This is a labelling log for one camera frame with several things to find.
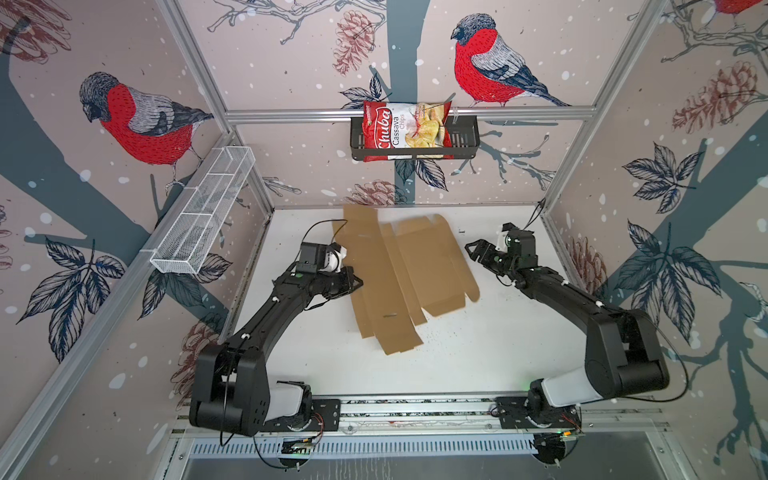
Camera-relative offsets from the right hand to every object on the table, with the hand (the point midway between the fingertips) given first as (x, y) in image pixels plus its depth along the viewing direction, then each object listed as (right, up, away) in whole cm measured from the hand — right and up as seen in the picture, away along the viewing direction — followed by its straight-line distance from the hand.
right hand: (470, 248), depth 91 cm
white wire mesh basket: (-75, +3, -20) cm, 77 cm away
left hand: (-32, -8, -8) cm, 34 cm away
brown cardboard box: (-20, -7, +7) cm, 22 cm away
